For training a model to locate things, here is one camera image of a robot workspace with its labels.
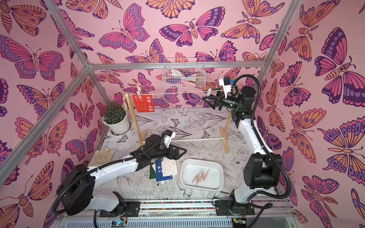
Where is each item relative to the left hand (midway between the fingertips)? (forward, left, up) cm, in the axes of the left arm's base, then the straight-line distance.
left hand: (184, 149), depth 79 cm
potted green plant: (+23, +46, -1) cm, 51 cm away
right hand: (+16, -11, +25) cm, 32 cm away
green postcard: (-7, +19, -15) cm, 26 cm away
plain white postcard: (-4, +9, -15) cm, 18 cm away
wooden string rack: (+16, -28, -15) cm, 35 cm away
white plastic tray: (-8, -3, -15) cm, 17 cm away
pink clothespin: (-10, -12, -15) cm, 21 cm away
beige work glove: (+3, +54, -15) cm, 57 cm away
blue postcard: (-8, +15, -15) cm, 23 cm away
